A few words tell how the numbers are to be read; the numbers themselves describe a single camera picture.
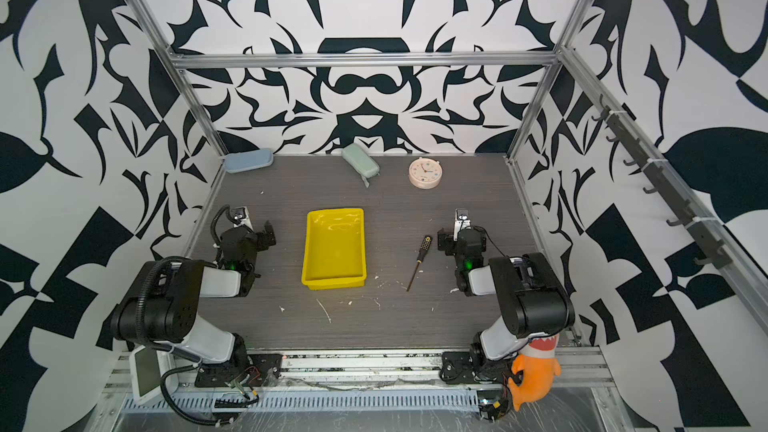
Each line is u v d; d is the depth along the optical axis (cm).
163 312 45
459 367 74
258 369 73
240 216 81
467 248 72
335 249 95
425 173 112
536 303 46
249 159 119
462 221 81
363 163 115
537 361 71
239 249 71
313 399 71
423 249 94
